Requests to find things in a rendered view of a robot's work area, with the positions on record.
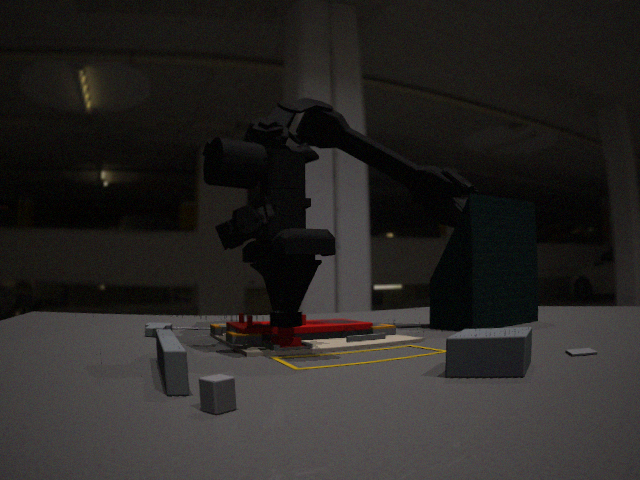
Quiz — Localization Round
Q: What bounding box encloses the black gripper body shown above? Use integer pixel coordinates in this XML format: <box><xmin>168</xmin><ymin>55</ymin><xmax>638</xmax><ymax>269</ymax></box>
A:
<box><xmin>242</xmin><ymin>188</ymin><xmax>335</xmax><ymax>263</ymax></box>

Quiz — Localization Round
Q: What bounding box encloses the black rubber tyre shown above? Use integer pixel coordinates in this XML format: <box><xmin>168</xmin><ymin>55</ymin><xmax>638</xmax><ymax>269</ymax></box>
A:
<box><xmin>269</xmin><ymin>311</ymin><xmax>302</xmax><ymax>327</ymax></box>

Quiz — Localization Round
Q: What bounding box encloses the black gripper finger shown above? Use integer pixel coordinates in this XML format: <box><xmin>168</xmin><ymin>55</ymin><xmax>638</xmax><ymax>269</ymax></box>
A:
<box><xmin>267</xmin><ymin>260</ymin><xmax>322</xmax><ymax>319</ymax></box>
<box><xmin>250</xmin><ymin>263</ymin><xmax>282</xmax><ymax>311</ymax></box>

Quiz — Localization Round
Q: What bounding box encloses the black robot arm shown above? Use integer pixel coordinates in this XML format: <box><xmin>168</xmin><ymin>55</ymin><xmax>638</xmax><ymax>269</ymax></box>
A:
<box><xmin>202</xmin><ymin>97</ymin><xmax>478</xmax><ymax>250</ymax></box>

